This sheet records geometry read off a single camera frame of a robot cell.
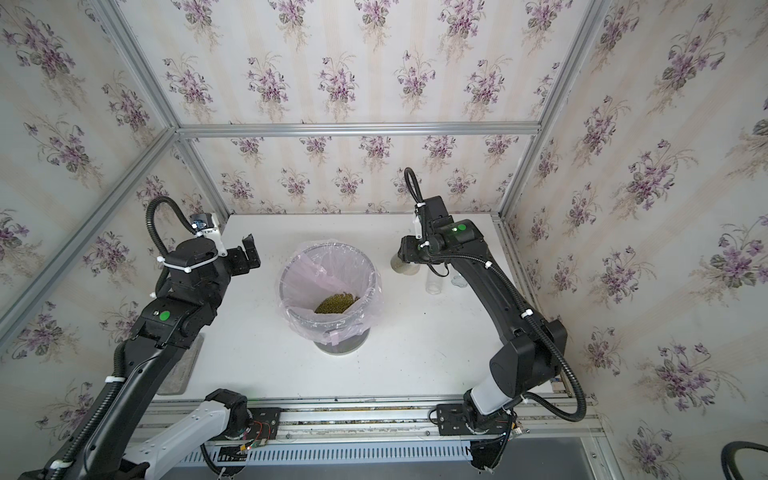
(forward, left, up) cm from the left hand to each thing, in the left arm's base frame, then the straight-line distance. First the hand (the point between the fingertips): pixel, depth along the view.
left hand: (230, 242), depth 67 cm
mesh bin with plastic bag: (+3, -20, -27) cm, 34 cm away
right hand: (+5, -44, -11) cm, 46 cm away
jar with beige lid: (+9, -61, -30) cm, 68 cm away
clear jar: (+5, -39, -16) cm, 43 cm away
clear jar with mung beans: (+8, -53, -31) cm, 62 cm away
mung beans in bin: (+1, -21, -31) cm, 37 cm away
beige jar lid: (-1, -42, -8) cm, 43 cm away
